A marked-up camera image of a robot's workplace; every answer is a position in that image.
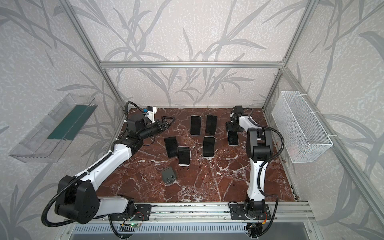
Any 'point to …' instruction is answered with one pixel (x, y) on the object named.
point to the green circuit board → (134, 225)
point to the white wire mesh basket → (303, 138)
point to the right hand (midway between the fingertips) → (231, 124)
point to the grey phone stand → (168, 175)
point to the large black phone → (233, 138)
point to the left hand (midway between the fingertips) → (174, 117)
